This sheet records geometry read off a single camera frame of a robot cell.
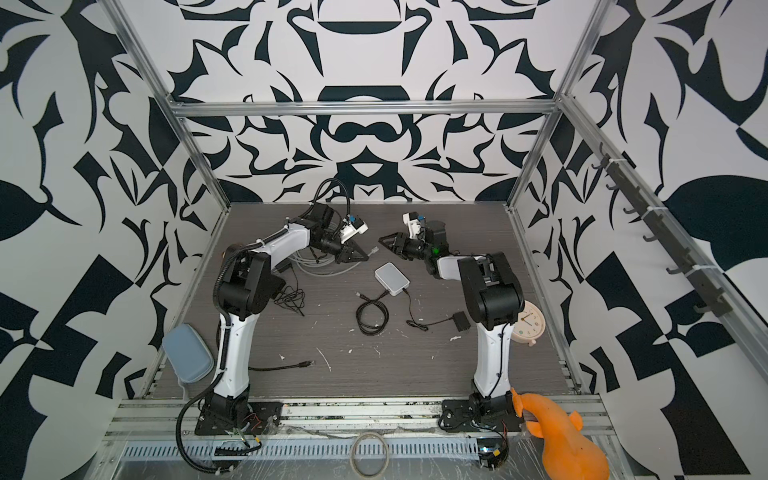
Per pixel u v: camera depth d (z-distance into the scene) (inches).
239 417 26.0
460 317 35.4
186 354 32.9
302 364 32.3
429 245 32.5
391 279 38.4
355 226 34.8
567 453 25.0
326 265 39.9
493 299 21.9
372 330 35.1
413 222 36.6
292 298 37.0
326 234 35.1
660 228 21.3
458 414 29.3
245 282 23.2
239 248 23.8
